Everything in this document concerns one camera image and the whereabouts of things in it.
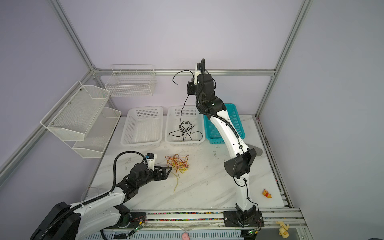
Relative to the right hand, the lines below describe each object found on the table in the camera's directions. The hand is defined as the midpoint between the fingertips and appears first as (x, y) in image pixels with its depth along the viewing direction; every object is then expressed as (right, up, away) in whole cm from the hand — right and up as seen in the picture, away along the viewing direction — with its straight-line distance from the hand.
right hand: (189, 77), depth 74 cm
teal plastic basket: (+14, -30, +28) cm, 43 cm away
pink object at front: (-2, -76, -6) cm, 76 cm away
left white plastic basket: (-38, -25, +41) cm, 61 cm away
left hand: (-15, -49, +11) cm, 52 cm away
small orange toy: (+42, -61, +6) cm, 74 cm away
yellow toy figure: (+45, -74, -4) cm, 87 cm away
